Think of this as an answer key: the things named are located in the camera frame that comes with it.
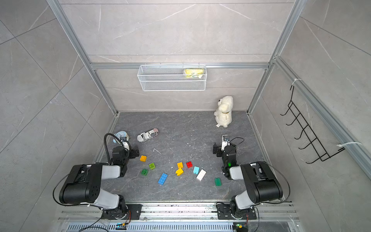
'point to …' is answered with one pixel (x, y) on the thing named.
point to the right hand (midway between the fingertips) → (223, 142)
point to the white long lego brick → (201, 175)
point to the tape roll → (120, 134)
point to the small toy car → (146, 135)
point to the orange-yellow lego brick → (143, 158)
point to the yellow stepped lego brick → (179, 172)
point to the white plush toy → (223, 113)
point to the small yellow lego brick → (179, 165)
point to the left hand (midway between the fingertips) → (130, 144)
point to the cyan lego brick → (196, 170)
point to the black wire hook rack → (307, 131)
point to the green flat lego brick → (218, 181)
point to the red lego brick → (189, 164)
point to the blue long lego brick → (163, 179)
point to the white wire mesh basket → (172, 78)
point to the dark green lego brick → (144, 172)
